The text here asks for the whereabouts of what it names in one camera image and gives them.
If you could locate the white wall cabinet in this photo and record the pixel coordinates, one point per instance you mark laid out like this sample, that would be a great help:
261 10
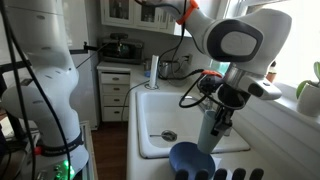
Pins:
123 13

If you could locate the orange soap pump bottle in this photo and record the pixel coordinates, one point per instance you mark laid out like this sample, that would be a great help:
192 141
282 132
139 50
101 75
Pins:
270 76

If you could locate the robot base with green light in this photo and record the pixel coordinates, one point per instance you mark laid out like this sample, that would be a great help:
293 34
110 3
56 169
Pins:
63 170

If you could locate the green houseplant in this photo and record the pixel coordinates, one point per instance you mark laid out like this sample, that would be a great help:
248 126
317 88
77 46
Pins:
301 88

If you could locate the small metal pot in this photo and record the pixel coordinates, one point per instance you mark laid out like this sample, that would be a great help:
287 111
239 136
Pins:
163 70

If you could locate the black webcam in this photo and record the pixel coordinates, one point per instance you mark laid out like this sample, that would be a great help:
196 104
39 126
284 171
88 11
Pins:
119 36

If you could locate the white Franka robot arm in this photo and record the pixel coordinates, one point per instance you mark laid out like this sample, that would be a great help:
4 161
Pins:
43 50

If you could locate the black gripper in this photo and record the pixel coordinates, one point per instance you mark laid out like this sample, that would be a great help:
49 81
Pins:
233 96

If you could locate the white drawer cabinet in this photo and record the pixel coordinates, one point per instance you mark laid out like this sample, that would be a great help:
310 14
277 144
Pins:
115 90

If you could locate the light teal cup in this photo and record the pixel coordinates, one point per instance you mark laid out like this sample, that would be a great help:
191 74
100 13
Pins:
205 133

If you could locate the blue bowl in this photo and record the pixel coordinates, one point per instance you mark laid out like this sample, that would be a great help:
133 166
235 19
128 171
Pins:
186 160

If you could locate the metal sink drain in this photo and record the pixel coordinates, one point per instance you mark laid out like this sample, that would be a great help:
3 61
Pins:
168 136

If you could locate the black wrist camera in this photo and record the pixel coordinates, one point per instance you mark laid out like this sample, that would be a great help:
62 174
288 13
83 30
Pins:
209 85

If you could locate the metal paper towel holder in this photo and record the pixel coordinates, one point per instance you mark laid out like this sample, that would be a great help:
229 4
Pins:
146 87

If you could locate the chrome faucet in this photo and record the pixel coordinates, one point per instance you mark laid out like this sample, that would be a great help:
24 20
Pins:
186 98

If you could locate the white ceramic sink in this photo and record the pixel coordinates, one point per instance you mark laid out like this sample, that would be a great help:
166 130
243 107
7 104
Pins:
156 113

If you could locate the white plant pot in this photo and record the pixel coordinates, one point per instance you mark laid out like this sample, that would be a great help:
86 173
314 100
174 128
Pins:
308 100

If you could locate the white framed window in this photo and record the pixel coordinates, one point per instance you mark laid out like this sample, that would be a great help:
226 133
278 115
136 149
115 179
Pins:
300 40

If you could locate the white wall outlet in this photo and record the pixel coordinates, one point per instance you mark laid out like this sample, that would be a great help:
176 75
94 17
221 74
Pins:
189 59

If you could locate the dark toaster oven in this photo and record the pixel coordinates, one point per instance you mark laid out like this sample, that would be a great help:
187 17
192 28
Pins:
120 51

